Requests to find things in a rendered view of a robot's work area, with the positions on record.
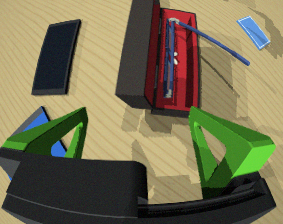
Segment blue glasses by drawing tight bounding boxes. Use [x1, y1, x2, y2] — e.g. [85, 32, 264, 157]
[163, 18, 250, 98]

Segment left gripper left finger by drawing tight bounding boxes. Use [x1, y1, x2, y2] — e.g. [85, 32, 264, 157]
[2, 107, 88, 159]

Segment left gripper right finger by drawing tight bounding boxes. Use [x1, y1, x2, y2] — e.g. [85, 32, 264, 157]
[188, 106, 276, 199]

